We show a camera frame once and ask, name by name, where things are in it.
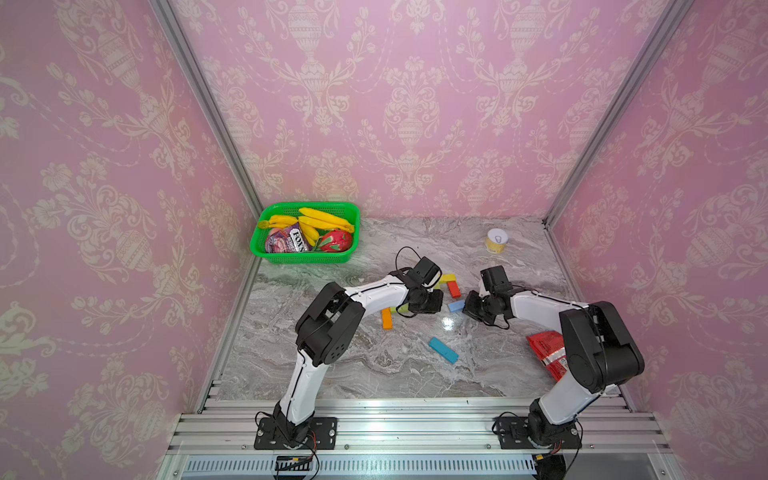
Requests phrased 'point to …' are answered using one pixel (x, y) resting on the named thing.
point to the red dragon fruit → (335, 241)
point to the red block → (454, 289)
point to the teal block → (443, 350)
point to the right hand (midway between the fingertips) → (457, 311)
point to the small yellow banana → (278, 221)
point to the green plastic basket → (348, 211)
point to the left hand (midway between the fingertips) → (441, 310)
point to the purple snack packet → (289, 239)
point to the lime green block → (403, 309)
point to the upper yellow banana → (324, 219)
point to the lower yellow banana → (309, 232)
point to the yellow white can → (496, 240)
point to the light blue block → (456, 306)
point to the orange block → (387, 320)
